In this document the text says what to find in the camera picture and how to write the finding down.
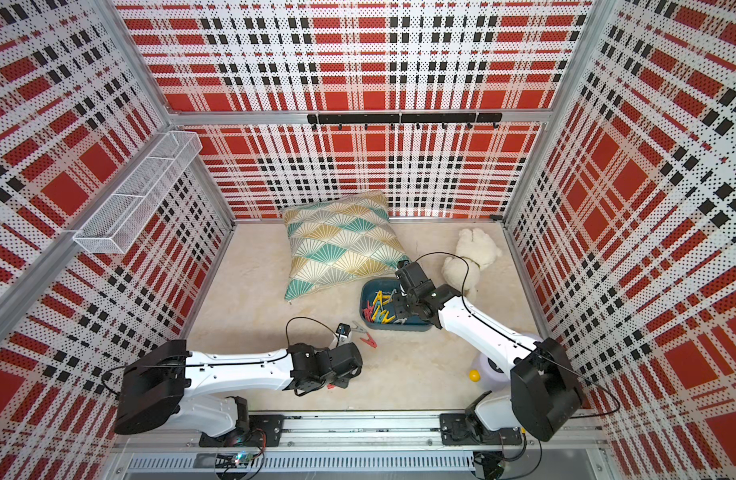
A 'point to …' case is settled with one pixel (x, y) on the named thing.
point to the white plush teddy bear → (476, 250)
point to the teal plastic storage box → (376, 307)
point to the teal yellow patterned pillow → (340, 241)
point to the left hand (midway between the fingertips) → (347, 366)
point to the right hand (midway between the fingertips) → (407, 301)
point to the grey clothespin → (358, 328)
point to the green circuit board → (235, 460)
